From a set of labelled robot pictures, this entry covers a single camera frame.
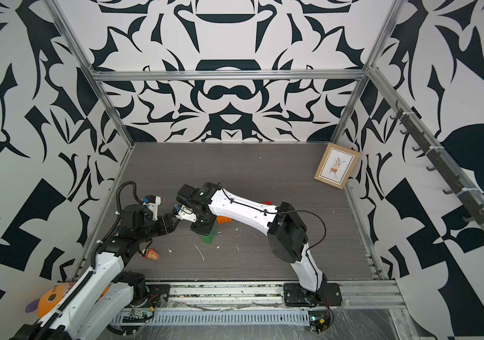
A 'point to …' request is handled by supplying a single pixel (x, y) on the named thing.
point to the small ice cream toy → (152, 254)
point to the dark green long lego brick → (207, 239)
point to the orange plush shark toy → (50, 300)
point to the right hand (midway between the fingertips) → (201, 224)
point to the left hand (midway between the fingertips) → (173, 215)
